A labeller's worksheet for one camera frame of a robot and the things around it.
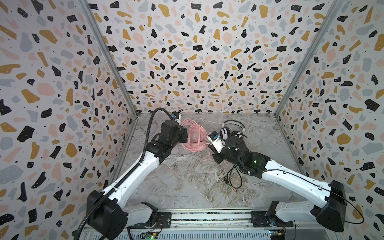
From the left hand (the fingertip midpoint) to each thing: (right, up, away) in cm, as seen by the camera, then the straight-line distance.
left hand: (184, 126), depth 77 cm
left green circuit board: (-15, -52, -7) cm, 54 cm away
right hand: (+12, -8, -5) cm, 16 cm away
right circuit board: (+45, -52, -6) cm, 69 cm away
